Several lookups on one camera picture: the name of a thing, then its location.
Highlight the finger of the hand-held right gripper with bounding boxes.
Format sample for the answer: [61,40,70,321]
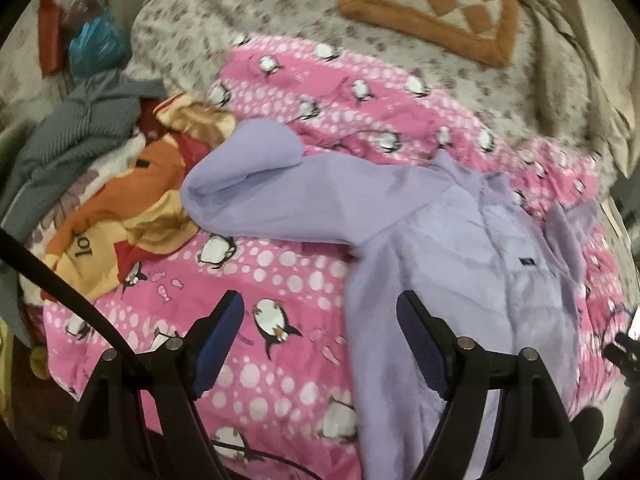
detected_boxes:
[602,330,640,366]

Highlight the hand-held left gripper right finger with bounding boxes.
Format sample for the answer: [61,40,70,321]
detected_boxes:
[395,290,587,480]

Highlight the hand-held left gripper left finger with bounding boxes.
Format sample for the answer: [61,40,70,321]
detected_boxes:
[60,290,246,480]

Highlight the purple fleece jacket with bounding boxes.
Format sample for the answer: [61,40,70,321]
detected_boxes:
[180,119,598,480]

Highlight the pink penguin print blanket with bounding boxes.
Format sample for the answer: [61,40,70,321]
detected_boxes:
[42,32,631,480]

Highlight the orange cartoon print cloth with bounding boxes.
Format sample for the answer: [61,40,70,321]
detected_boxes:
[42,92,238,301]

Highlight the white cloth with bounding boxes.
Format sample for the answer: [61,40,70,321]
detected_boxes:
[90,132,148,181]

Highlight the grey striped garment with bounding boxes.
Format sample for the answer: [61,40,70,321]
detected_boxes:
[0,67,168,231]

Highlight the beige blanket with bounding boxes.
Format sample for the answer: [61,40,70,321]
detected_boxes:
[500,0,640,176]

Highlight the blue plastic bag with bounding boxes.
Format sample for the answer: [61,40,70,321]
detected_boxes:
[67,10,133,78]

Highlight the orange checkered cushion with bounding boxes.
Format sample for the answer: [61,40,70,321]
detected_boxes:
[337,0,523,68]

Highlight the floral bed sheet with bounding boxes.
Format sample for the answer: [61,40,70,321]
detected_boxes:
[0,0,621,196]

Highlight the red flat object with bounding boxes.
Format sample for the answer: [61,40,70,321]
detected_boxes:
[37,0,76,76]

